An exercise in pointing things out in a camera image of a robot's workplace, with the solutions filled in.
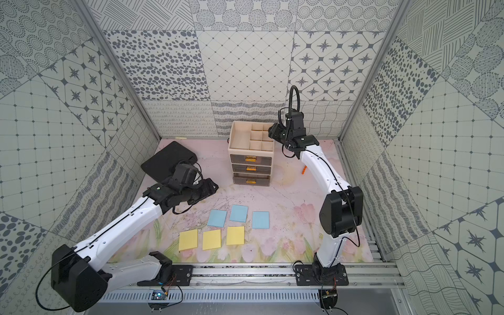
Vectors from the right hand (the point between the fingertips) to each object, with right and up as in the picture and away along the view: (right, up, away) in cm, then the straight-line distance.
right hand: (273, 133), depth 87 cm
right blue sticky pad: (-6, -40, +2) cm, 40 cm away
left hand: (-23, -25, -8) cm, 35 cm away
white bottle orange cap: (+18, -19, +19) cm, 32 cm away
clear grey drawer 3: (-10, -22, +8) cm, 26 cm away
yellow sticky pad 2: (-27, -46, -4) cm, 54 cm away
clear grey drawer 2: (-10, -17, +4) cm, 20 cm away
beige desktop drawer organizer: (-10, -7, -1) cm, 12 cm away
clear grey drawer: (-10, -12, -2) cm, 16 cm away
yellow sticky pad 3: (-17, -45, -2) cm, 48 cm away
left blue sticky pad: (-26, -39, +2) cm, 47 cm away
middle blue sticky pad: (-16, -38, +4) cm, 41 cm away
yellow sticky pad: (-37, -46, -5) cm, 59 cm away
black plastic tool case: (-59, -15, +19) cm, 64 cm away
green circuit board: (-44, -62, -15) cm, 78 cm away
